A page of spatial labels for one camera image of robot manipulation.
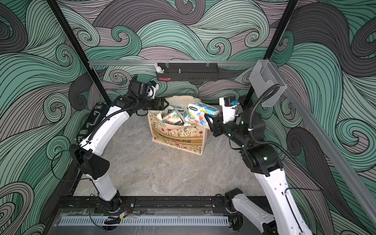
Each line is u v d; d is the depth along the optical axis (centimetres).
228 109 47
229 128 49
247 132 37
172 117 81
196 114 59
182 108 90
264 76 92
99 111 87
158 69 85
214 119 50
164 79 90
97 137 48
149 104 66
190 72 95
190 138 81
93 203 73
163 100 70
